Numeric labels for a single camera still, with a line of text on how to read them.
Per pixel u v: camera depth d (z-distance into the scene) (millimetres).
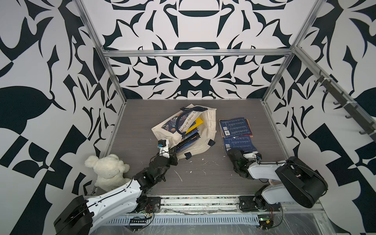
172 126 869
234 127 1012
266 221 711
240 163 712
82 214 419
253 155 806
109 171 671
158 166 586
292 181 443
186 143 918
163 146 675
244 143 964
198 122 973
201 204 759
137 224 726
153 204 740
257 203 673
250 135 988
